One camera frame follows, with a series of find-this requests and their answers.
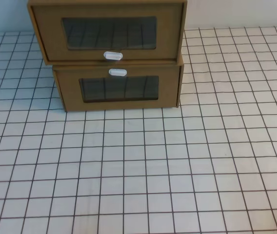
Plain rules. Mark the brown cardboard shoebox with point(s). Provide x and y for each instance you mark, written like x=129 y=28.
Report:
x=90 y=87
x=78 y=32

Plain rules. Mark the white plastic handle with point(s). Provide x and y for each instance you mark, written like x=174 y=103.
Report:
x=113 y=55
x=118 y=72

